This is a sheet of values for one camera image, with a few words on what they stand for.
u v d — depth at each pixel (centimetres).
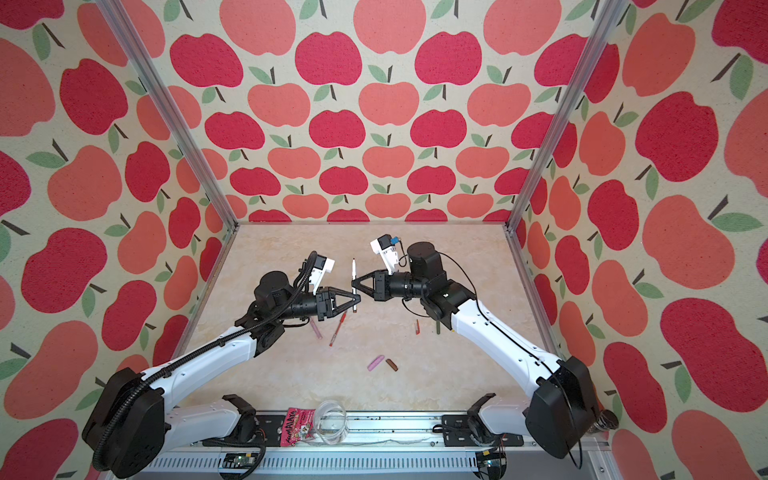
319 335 91
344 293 69
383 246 66
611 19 70
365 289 69
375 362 86
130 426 41
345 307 69
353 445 73
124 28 72
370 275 67
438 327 93
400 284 64
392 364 86
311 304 66
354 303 70
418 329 93
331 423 75
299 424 75
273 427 75
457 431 72
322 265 68
